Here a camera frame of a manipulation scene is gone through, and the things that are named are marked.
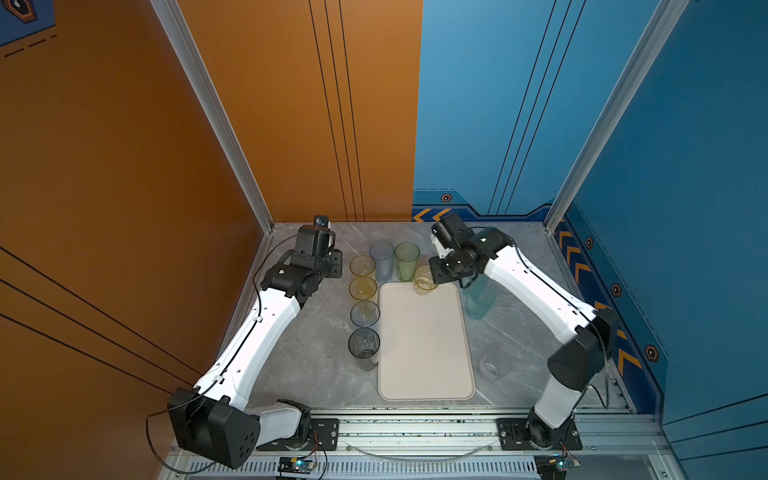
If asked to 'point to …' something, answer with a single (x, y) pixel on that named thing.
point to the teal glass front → (480, 295)
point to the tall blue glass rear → (383, 254)
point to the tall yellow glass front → (363, 287)
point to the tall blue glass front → (365, 313)
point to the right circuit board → (554, 466)
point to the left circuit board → (296, 464)
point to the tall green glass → (406, 255)
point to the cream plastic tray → (423, 345)
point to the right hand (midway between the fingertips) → (435, 273)
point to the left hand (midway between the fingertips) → (330, 251)
